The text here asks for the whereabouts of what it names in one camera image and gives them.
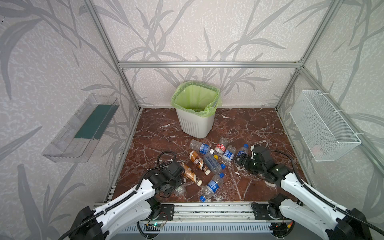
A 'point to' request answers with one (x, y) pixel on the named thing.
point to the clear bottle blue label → (229, 153)
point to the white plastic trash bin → (193, 124)
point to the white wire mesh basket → (327, 135)
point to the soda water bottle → (213, 164)
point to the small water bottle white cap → (202, 148)
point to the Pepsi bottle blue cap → (245, 149)
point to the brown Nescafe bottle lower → (190, 174)
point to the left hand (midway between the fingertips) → (182, 179)
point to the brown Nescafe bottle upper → (198, 162)
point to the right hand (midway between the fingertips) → (237, 156)
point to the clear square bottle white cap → (180, 190)
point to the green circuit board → (155, 224)
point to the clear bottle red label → (220, 147)
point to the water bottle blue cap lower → (215, 182)
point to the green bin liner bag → (196, 98)
